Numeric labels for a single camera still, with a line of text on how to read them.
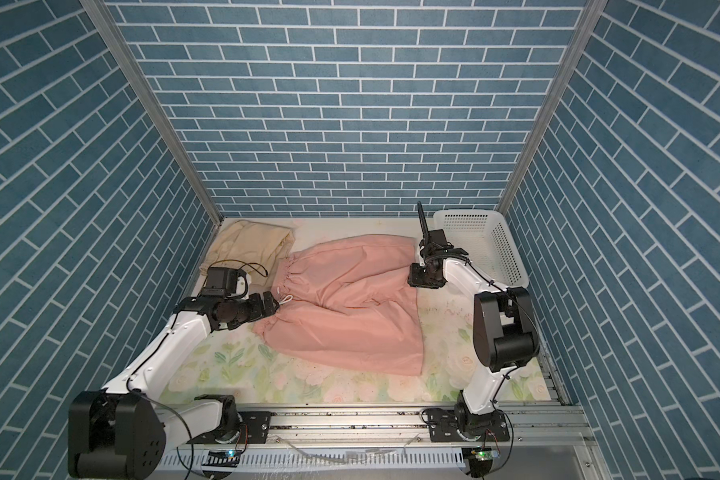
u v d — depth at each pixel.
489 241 1.14
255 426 0.74
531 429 0.75
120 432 0.39
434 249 0.75
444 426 0.74
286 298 0.93
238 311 0.74
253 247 1.09
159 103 0.88
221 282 0.66
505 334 0.48
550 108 0.87
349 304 0.94
